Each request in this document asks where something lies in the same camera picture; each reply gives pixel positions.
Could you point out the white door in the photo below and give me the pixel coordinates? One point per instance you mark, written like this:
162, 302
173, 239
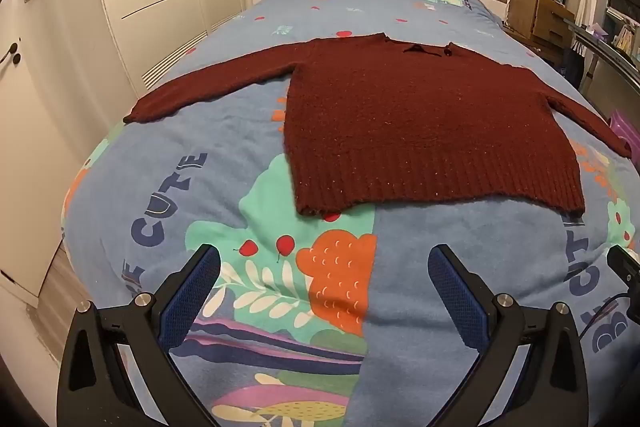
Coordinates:
30, 132

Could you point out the dark blue bag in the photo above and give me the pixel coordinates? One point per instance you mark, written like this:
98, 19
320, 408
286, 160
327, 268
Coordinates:
572, 64

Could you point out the dark red knit sweater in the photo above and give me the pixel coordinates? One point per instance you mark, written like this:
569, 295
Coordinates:
400, 122

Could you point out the glass desk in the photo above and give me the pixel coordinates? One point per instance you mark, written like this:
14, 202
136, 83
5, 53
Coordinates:
617, 77

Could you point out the pink plastic stool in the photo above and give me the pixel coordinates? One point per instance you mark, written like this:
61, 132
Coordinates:
622, 127

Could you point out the blue printed blanket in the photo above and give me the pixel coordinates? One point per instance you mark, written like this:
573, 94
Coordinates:
225, 147

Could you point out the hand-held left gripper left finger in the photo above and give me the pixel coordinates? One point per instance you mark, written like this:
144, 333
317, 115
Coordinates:
192, 292

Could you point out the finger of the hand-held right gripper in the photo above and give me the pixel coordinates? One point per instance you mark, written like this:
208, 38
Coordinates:
622, 264

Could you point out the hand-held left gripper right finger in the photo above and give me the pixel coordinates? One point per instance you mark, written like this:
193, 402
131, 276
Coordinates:
457, 294

